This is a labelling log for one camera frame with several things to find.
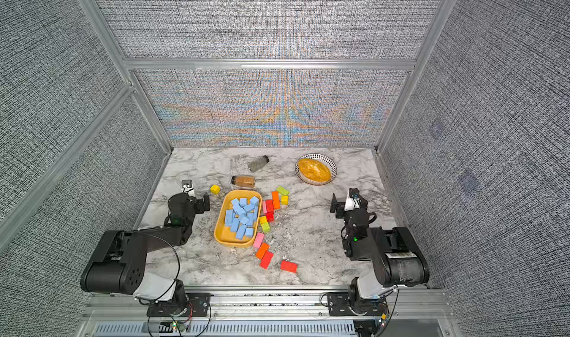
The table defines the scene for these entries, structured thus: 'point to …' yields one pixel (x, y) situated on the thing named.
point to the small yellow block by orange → (284, 200)
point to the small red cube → (270, 216)
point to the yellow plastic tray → (223, 233)
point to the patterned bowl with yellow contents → (315, 168)
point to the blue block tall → (240, 231)
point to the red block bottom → (289, 266)
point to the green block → (282, 190)
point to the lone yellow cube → (215, 189)
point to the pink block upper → (264, 207)
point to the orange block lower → (262, 250)
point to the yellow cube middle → (263, 219)
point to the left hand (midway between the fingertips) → (197, 191)
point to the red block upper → (269, 205)
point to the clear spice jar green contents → (257, 164)
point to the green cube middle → (266, 227)
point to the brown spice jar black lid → (243, 182)
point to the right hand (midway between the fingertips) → (347, 188)
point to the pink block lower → (258, 240)
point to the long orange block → (275, 197)
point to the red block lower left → (266, 260)
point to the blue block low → (235, 223)
